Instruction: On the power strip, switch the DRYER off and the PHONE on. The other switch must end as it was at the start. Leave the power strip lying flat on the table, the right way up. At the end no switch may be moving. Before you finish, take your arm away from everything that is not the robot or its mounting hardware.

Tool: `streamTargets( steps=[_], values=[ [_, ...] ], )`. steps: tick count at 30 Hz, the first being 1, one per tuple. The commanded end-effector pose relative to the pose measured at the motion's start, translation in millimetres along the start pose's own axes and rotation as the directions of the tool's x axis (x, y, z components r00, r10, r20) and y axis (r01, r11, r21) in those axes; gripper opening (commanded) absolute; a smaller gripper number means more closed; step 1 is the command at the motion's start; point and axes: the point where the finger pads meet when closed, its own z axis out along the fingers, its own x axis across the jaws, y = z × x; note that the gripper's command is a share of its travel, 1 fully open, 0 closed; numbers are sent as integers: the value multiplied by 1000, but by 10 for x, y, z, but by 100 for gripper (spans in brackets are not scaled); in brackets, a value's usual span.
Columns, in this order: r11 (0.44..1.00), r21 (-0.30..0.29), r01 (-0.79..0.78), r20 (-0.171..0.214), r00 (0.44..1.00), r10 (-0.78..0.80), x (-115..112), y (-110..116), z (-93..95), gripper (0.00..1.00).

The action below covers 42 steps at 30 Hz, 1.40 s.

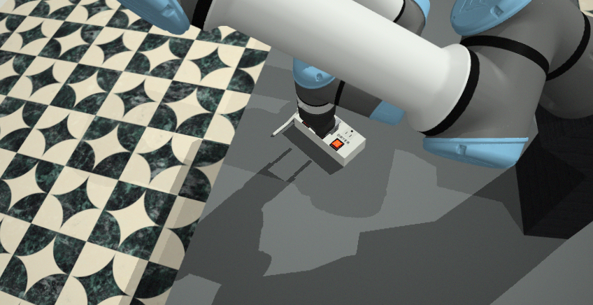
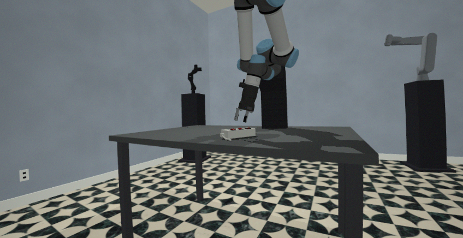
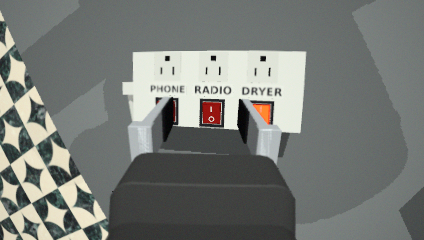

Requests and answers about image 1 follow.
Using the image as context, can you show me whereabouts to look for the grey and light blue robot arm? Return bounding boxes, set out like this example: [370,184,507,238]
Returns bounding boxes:
[117,0,593,169]

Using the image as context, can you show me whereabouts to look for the white power strip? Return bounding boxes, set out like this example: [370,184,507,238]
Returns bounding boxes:
[278,108,366,166]

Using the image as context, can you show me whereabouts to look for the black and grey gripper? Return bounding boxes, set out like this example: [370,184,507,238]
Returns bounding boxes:
[296,95,341,137]

